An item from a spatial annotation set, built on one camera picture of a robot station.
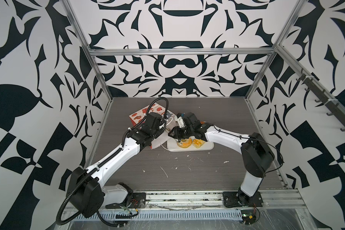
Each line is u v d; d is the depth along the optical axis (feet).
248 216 2.33
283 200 2.50
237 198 2.21
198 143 2.99
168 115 2.33
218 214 2.34
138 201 2.43
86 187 1.28
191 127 2.25
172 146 3.02
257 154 1.59
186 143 3.00
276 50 2.91
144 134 1.92
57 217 1.14
